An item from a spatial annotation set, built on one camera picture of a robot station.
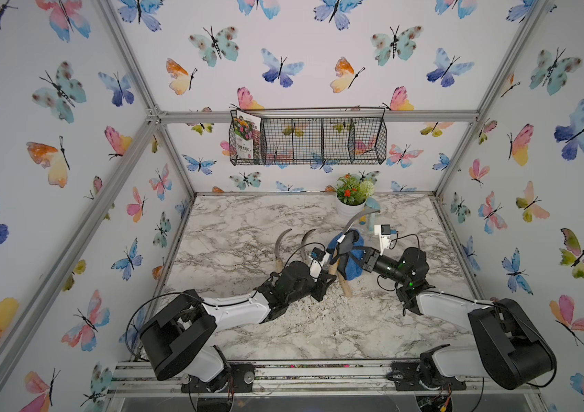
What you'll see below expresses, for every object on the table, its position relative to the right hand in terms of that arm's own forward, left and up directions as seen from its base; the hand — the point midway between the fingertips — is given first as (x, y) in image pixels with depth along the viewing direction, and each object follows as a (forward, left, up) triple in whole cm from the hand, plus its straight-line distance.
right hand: (347, 250), depth 77 cm
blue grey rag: (-3, -2, 0) cm, 3 cm away
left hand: (-4, +3, -9) cm, 10 cm away
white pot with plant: (+30, -4, -7) cm, 31 cm away
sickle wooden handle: (-3, +4, -6) cm, 8 cm away
